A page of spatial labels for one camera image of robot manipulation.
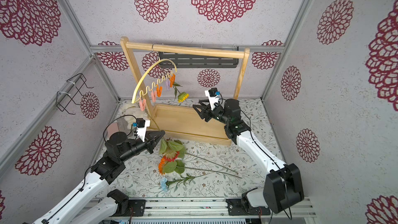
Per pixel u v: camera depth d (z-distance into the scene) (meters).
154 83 0.72
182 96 0.97
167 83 0.85
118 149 0.52
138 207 0.73
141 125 0.59
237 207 0.73
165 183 0.77
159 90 0.79
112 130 1.02
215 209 0.78
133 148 0.59
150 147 0.61
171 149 0.73
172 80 0.90
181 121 1.10
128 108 1.05
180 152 0.79
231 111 0.57
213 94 0.62
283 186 0.41
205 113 0.65
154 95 0.73
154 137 0.67
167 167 0.81
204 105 0.75
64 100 0.73
